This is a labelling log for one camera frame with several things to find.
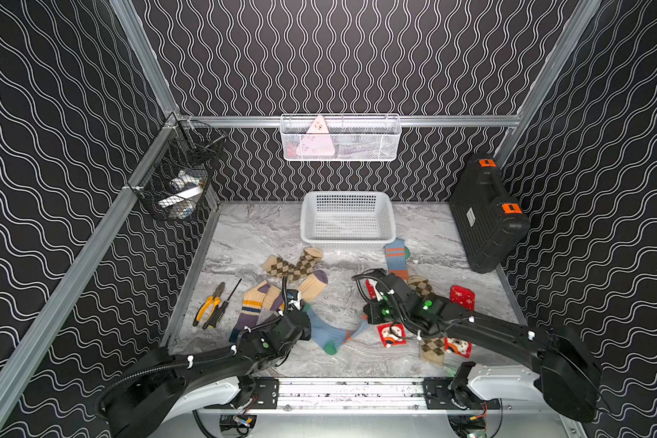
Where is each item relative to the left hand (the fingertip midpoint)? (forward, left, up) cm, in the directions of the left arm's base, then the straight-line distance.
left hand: (307, 313), depth 85 cm
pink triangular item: (+47, +1, +31) cm, 56 cm away
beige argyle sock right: (-7, -39, -4) cm, 40 cm away
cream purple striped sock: (+11, 0, -3) cm, 12 cm away
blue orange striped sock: (+24, -30, -2) cm, 39 cm away
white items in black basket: (+21, +35, +30) cm, 51 cm away
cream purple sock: (+2, +19, -4) cm, 19 cm away
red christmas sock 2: (+11, -52, -3) cm, 54 cm away
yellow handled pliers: (+1, +33, -4) cm, 34 cm away
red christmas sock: (-3, -26, -4) cm, 27 cm away
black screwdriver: (0, +29, -4) cm, 29 cm away
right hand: (+1, -17, +4) cm, 18 cm away
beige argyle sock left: (+17, +3, -2) cm, 18 cm away
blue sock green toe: (-7, -8, -2) cm, 11 cm away
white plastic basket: (+43, -12, -3) cm, 44 cm away
